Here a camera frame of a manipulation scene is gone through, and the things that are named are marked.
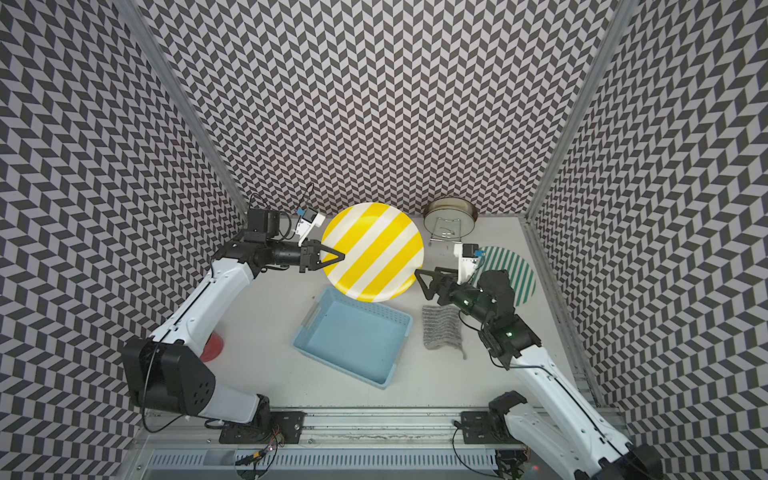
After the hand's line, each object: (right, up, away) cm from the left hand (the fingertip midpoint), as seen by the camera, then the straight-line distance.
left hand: (340, 259), depth 72 cm
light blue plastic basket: (+3, -24, +13) cm, 27 cm away
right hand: (+21, -4, 0) cm, 21 cm away
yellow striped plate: (+11, +3, -2) cm, 11 cm away
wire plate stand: (+32, +9, +36) cm, 49 cm away
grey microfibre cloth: (+27, -21, +15) cm, 37 cm away
